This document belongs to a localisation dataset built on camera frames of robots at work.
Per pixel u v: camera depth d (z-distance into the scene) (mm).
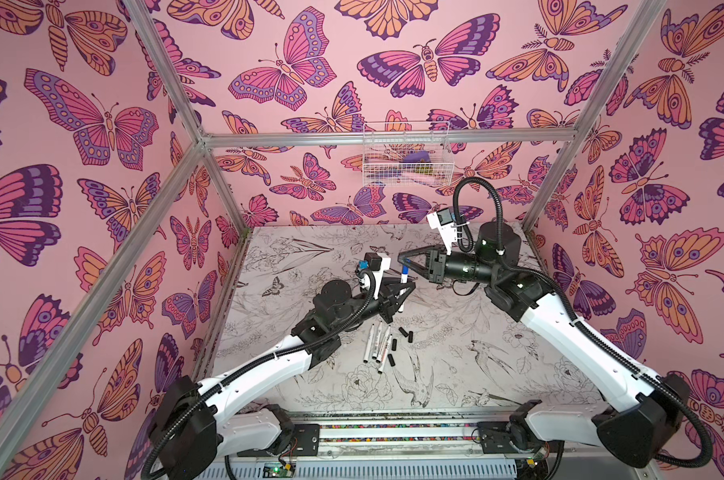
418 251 612
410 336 916
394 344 898
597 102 839
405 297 652
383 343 895
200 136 917
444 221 577
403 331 922
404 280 647
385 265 589
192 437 393
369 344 895
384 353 874
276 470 719
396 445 733
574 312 952
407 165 923
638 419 372
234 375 450
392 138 940
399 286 647
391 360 867
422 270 604
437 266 564
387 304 590
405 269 637
